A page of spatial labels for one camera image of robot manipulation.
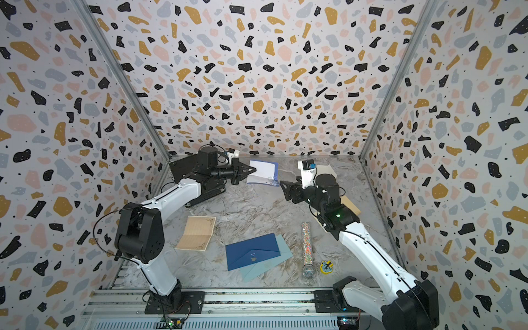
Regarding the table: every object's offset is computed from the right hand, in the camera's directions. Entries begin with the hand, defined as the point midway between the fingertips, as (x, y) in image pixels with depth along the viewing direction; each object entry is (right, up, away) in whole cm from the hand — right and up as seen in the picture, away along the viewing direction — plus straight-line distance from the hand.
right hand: (289, 181), depth 74 cm
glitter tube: (+8, -34, +4) cm, 36 cm away
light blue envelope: (-14, -36, +7) cm, 39 cm away
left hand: (-12, +4, +7) cm, 14 cm away
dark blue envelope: (-15, -29, +9) cm, 33 cm away
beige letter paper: (-40, -24, +18) cm, 50 cm away
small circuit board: (-40, -49, -4) cm, 63 cm away
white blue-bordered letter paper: (-9, +3, +9) cm, 13 cm away
